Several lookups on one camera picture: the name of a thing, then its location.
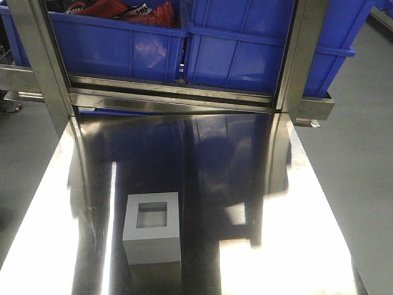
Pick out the red crinkled bag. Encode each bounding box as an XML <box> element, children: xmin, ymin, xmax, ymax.
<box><xmin>121</xmin><ymin>1</ymin><xmax>178</xmax><ymax>29</ymax></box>

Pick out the red and black bag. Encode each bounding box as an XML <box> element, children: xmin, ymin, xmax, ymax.
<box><xmin>65</xmin><ymin>0</ymin><xmax>153</xmax><ymax>19</ymax></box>

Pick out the blue plastic bin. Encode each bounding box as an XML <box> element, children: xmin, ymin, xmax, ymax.
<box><xmin>49</xmin><ymin>11</ymin><xmax>189</xmax><ymax>84</ymax></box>
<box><xmin>0</xmin><ymin>6</ymin><xmax>31</xmax><ymax>68</ymax></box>
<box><xmin>184</xmin><ymin>0</ymin><xmax>374</xmax><ymax>96</ymax></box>

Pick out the grey block with square hole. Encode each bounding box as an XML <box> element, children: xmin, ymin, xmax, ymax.
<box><xmin>122</xmin><ymin>192</ymin><xmax>181</xmax><ymax>266</ymax></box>

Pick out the steel rack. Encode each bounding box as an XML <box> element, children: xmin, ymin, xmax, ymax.
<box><xmin>370</xmin><ymin>6</ymin><xmax>393</xmax><ymax>33</ymax></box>
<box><xmin>0</xmin><ymin>0</ymin><xmax>335</xmax><ymax>128</ymax></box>

